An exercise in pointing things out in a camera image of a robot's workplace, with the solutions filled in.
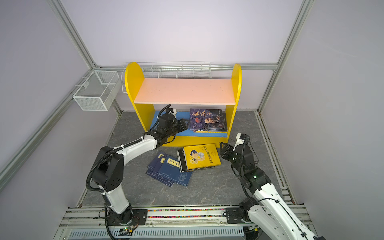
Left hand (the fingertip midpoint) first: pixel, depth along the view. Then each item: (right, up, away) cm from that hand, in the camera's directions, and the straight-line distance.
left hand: (188, 123), depth 88 cm
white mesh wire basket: (-60, +21, +9) cm, 64 cm away
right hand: (+18, -12, -13) cm, 25 cm away
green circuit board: (-30, -54, -16) cm, 64 cm away
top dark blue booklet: (-10, -27, -3) cm, 29 cm away
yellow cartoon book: (+6, -21, +1) cm, 22 cm away
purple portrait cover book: (+11, +3, +3) cm, 12 cm away
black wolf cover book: (+13, -5, +1) cm, 14 cm away
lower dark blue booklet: (-21, -27, 0) cm, 34 cm away
